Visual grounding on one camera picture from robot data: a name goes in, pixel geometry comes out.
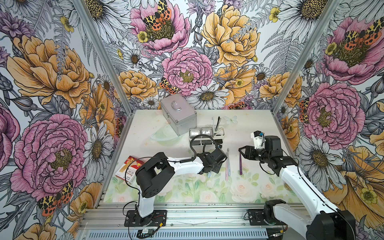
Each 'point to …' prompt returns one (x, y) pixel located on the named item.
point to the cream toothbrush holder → (217, 132)
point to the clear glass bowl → (166, 136)
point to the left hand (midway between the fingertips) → (213, 166)
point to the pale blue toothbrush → (228, 164)
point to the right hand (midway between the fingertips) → (242, 153)
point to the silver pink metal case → (179, 113)
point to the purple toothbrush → (240, 169)
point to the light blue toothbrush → (212, 118)
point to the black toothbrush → (217, 124)
